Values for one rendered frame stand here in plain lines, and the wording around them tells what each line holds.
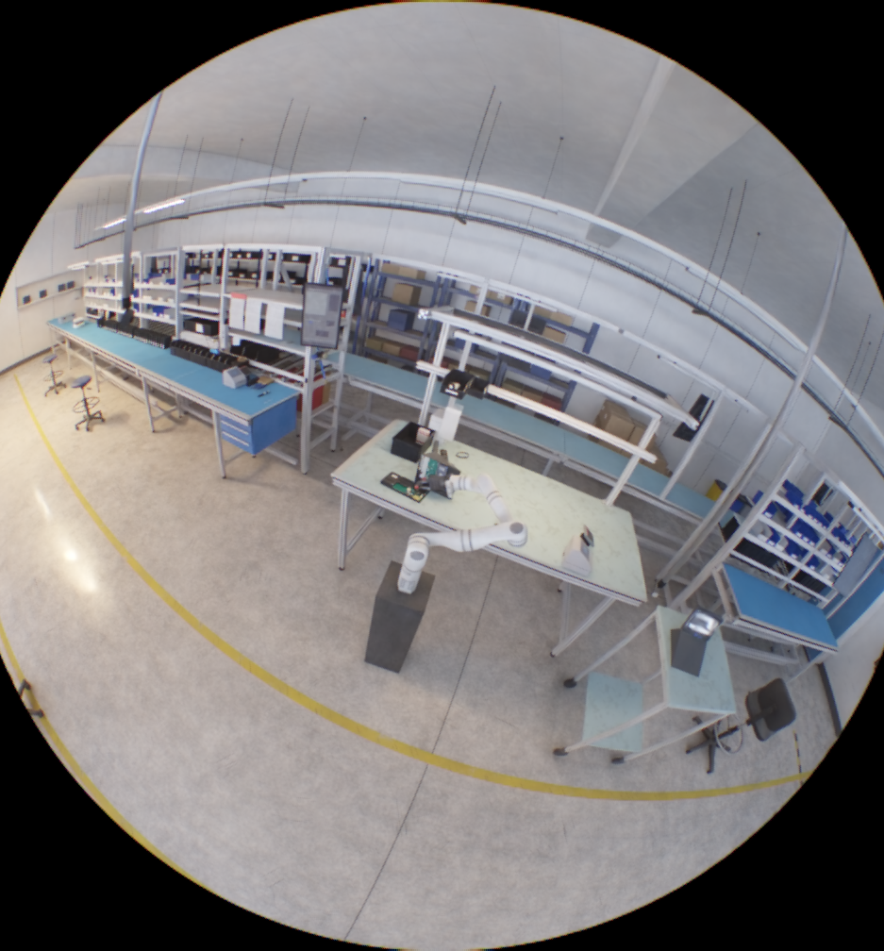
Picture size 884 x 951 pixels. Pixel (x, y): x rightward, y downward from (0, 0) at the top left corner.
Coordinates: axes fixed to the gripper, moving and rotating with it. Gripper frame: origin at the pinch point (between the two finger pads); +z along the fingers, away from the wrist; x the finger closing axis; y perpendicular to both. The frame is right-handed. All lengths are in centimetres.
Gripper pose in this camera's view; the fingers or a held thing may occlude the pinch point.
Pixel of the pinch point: (417, 484)
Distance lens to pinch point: 170.7
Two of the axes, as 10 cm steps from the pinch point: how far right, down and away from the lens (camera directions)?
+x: -1.8, -8.9, -4.2
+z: -9.1, -0.1, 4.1
